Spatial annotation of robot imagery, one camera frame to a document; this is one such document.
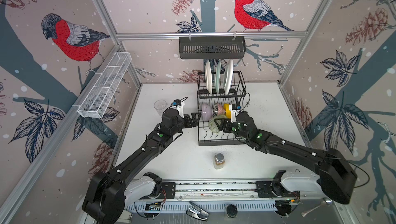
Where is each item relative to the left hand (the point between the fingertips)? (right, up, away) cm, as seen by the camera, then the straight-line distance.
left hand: (195, 115), depth 78 cm
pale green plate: (+12, +20, -1) cm, 24 cm away
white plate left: (+7, +20, 0) cm, 21 cm away
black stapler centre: (+1, -42, -11) cm, 43 cm away
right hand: (+12, -4, +3) cm, 13 cm away
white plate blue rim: (+17, +19, -2) cm, 26 cm away
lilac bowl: (+6, 0, +14) cm, 16 cm away
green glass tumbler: (+9, -6, +3) cm, 11 cm away
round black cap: (+15, -36, -17) cm, 43 cm away
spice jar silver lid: (+12, -22, -5) cm, 25 cm away
